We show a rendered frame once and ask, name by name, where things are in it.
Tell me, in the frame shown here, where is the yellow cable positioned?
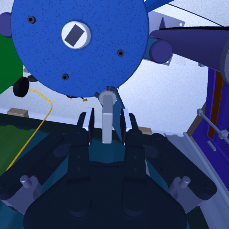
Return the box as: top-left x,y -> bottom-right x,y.
6,86 -> 54,173

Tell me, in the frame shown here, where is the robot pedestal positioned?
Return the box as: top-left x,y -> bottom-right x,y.
148,11 -> 229,72

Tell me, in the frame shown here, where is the blue round machine head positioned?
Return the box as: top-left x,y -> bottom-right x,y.
10,0 -> 150,99

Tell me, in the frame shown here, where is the white round selector knob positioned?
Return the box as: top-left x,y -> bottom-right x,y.
61,21 -> 92,50

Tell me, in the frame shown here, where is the grey rod with blocks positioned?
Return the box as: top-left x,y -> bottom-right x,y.
196,108 -> 229,140

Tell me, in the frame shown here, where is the teal machine base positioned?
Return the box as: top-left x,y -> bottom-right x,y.
0,87 -> 190,229

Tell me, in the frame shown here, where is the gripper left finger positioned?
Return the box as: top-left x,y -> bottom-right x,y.
0,107 -> 96,201

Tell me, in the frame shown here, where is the grey selector lever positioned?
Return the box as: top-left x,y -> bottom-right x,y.
98,90 -> 118,145

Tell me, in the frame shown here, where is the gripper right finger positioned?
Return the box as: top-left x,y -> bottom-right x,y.
120,108 -> 218,201

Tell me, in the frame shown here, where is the blue cabinet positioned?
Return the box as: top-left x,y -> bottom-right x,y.
185,66 -> 229,191

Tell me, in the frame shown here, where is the black round knob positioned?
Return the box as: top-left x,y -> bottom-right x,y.
13,76 -> 31,98

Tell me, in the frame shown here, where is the purple cylinder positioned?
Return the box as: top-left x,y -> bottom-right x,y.
149,39 -> 174,65
0,12 -> 13,39

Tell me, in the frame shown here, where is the black cable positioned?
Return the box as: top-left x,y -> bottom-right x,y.
159,3 -> 229,31

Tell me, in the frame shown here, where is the green block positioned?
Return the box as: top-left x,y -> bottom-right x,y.
0,33 -> 25,96

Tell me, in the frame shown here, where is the green mat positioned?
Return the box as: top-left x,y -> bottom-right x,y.
0,124 -> 39,177

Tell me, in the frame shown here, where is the tan block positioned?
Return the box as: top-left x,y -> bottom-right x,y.
138,126 -> 153,135
7,107 -> 30,119

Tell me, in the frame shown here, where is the grey pipe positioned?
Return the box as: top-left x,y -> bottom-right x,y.
183,131 -> 229,215

